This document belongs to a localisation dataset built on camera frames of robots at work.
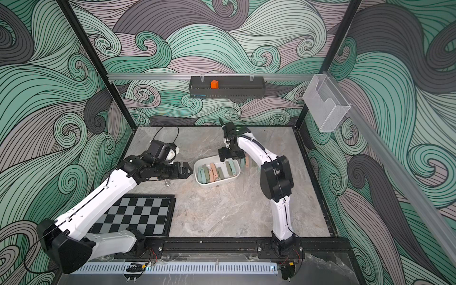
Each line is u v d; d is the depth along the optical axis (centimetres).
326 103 75
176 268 70
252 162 102
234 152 80
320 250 74
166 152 60
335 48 82
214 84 90
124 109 112
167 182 92
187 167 68
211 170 96
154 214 80
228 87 98
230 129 75
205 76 94
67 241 37
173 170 66
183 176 65
